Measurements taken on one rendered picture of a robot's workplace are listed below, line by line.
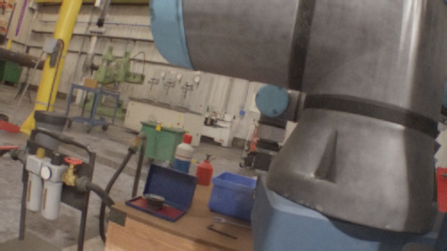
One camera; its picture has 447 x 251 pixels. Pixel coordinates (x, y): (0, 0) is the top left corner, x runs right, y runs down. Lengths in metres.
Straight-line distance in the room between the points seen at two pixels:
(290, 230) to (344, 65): 0.15
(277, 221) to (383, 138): 0.11
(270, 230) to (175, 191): 0.75
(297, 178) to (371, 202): 0.07
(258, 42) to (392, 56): 0.12
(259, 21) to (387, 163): 0.17
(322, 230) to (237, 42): 0.19
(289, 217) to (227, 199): 0.75
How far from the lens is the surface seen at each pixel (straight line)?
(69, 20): 4.45
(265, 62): 0.29
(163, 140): 3.65
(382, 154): 0.25
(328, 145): 0.26
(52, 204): 1.24
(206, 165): 1.35
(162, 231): 0.80
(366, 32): 0.27
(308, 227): 0.24
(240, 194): 0.97
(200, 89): 6.90
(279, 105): 0.76
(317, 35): 0.27
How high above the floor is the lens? 0.77
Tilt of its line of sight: 1 degrees down
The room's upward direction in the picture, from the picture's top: 14 degrees clockwise
